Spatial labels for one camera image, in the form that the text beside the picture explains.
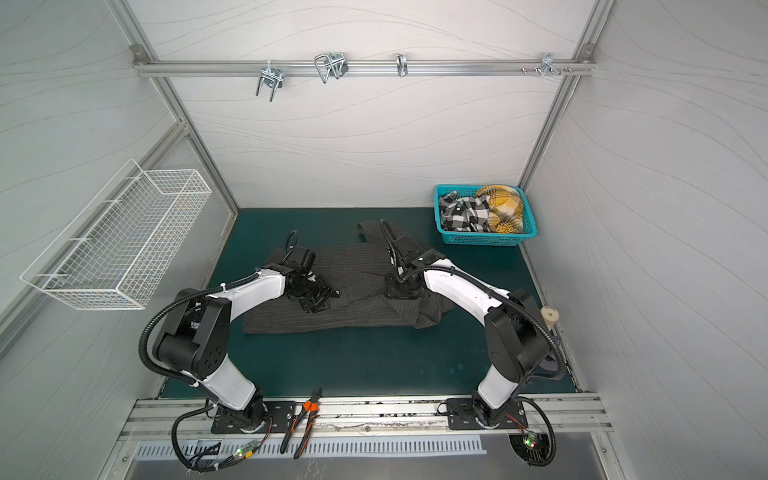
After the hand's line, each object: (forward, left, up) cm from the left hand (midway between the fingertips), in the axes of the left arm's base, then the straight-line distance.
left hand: (342, 294), depth 91 cm
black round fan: (-37, -51, -7) cm, 63 cm away
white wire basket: (-4, +48, +27) cm, 56 cm away
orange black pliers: (-30, +4, -4) cm, 31 cm away
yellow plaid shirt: (+31, -55, +7) cm, 64 cm away
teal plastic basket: (+26, -63, +4) cm, 69 cm away
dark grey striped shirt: (+10, -4, -3) cm, 11 cm away
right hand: (0, -16, +5) cm, 17 cm away
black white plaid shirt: (+31, -41, +4) cm, 52 cm away
